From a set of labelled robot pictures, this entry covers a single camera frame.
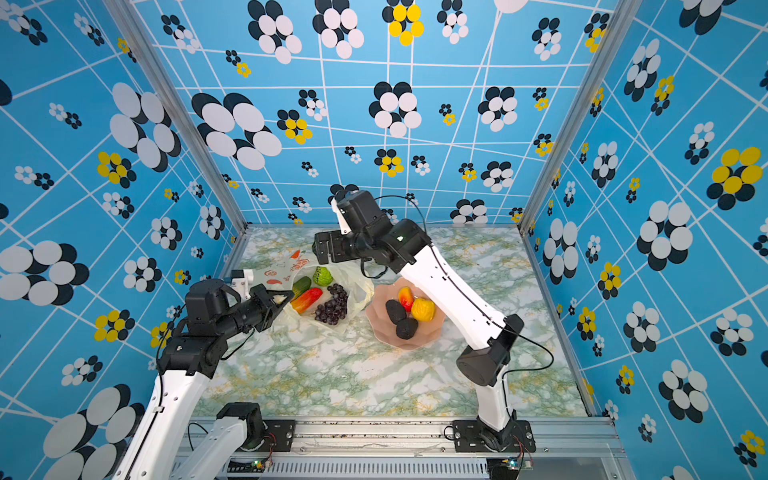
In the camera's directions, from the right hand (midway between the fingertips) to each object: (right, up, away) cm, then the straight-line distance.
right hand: (333, 245), depth 70 cm
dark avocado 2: (+18, -24, +17) cm, 34 cm away
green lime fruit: (-10, -10, +29) cm, 32 cm away
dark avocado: (+15, -20, +22) cm, 33 cm away
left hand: (-9, -11, +1) cm, 14 cm away
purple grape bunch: (-4, -19, +23) cm, 30 cm away
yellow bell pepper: (+23, -19, +19) cm, 36 cm away
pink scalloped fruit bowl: (+11, -24, +21) cm, 34 cm away
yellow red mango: (+18, -16, +24) cm, 34 cm away
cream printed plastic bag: (+5, -12, +13) cm, 18 cm away
